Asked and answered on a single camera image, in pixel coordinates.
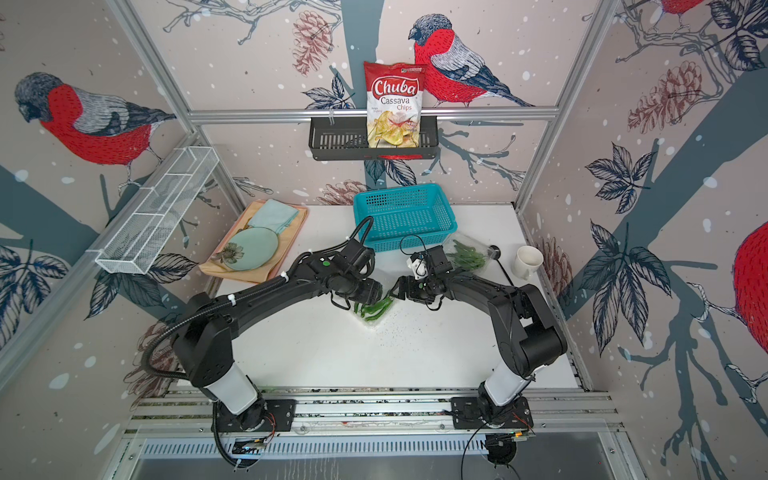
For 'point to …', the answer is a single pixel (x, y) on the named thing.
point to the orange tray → (287, 240)
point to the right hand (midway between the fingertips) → (399, 293)
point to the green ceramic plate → (250, 249)
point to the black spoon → (494, 252)
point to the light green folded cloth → (273, 215)
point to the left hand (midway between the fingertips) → (377, 290)
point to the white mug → (527, 260)
